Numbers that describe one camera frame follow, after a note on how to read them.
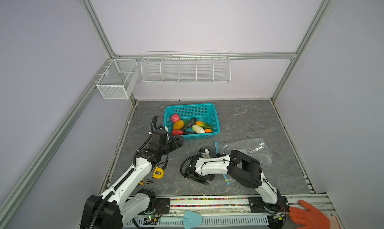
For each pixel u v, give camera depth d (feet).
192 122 3.31
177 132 3.06
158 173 2.71
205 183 2.27
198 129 3.16
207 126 3.26
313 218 2.34
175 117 3.35
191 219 2.33
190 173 2.12
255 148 2.97
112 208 1.27
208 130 3.17
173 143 2.38
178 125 3.25
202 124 3.35
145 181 2.65
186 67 3.23
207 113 3.56
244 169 1.73
